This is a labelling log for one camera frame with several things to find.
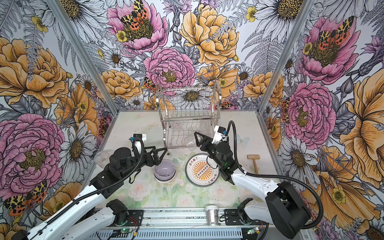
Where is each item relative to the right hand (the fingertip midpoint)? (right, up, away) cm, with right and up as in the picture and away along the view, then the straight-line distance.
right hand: (196, 138), depth 79 cm
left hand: (-17, -6, -6) cm, 19 cm away
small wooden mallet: (+35, -13, +14) cm, 40 cm away
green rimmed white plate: (+3, -25, +5) cm, 25 cm away
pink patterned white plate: (+3, -20, +10) cm, 23 cm away
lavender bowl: (-18, -19, +6) cm, 26 cm away
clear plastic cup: (-57, -13, +14) cm, 61 cm away
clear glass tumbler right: (-3, -2, -3) cm, 4 cm away
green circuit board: (-33, -43, -7) cm, 54 cm away
